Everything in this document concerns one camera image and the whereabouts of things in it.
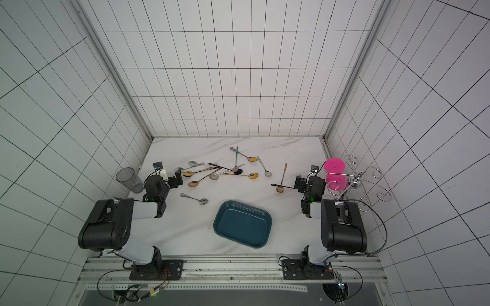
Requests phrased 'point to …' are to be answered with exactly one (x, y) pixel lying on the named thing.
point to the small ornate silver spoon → (201, 201)
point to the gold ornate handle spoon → (188, 173)
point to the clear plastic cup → (128, 178)
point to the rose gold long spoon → (281, 189)
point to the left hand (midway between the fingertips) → (171, 173)
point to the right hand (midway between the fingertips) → (303, 174)
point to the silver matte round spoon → (215, 176)
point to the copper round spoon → (194, 183)
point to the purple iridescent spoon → (238, 172)
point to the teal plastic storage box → (240, 222)
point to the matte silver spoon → (267, 173)
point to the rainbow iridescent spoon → (237, 154)
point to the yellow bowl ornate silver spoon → (251, 159)
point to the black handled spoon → (282, 186)
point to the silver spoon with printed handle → (193, 163)
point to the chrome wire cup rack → (383, 194)
